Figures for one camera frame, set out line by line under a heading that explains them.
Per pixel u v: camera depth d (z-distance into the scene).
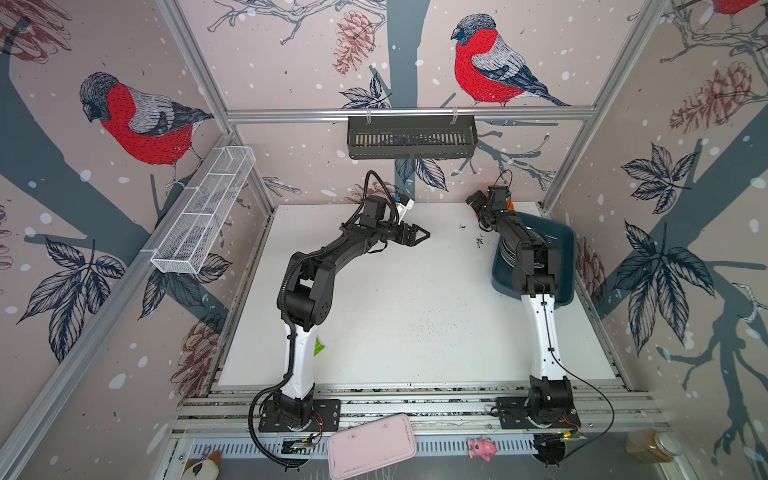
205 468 0.66
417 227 0.85
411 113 1.00
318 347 0.84
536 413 0.67
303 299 0.55
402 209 0.87
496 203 0.95
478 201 1.07
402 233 0.85
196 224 0.75
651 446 0.63
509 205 1.15
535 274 0.70
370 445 0.68
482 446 0.67
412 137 1.04
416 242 0.86
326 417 0.73
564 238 1.07
